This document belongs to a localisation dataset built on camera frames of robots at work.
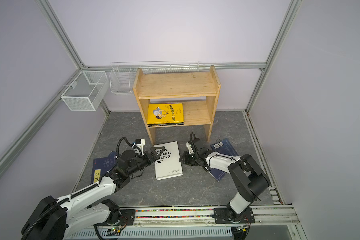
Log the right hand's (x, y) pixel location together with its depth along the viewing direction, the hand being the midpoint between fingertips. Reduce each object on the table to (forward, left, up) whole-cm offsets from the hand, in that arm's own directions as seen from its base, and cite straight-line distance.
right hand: (180, 161), depth 89 cm
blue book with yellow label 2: (-2, +48, -1) cm, 48 cm away
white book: (-3, +7, +1) cm, 7 cm away
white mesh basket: (+40, +63, +23) cm, 78 cm away
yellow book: (+21, +9, +20) cm, 30 cm away
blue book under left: (+5, +45, -3) cm, 45 cm away
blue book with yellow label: (-7, -22, -3) cm, 23 cm away
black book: (+14, +8, +18) cm, 24 cm away
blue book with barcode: (+12, -29, -3) cm, 32 cm away
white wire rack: (+45, +37, +31) cm, 66 cm away
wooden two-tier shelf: (+50, +3, +6) cm, 51 cm away
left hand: (-2, +9, +13) cm, 16 cm away
